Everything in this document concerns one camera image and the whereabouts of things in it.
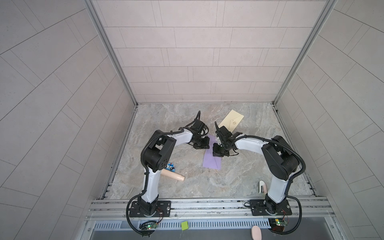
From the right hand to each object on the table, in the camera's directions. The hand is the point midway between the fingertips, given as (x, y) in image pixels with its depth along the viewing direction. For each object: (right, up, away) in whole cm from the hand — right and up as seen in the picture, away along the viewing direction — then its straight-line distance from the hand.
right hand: (211, 155), depth 91 cm
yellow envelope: (+15, +21, +15) cm, 30 cm away
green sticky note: (-14, -24, -25) cm, 37 cm away
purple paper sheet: (-2, -2, -4) cm, 5 cm away
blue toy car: (-24, -4, -8) cm, 25 cm away
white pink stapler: (+25, -12, -15) cm, 31 cm away
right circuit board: (+28, -25, -23) cm, 44 cm away
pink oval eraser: (+18, -27, -26) cm, 41 cm away
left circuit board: (-30, -23, -26) cm, 46 cm away
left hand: (+1, +6, +4) cm, 7 cm away
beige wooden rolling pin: (-22, -8, -10) cm, 26 cm away
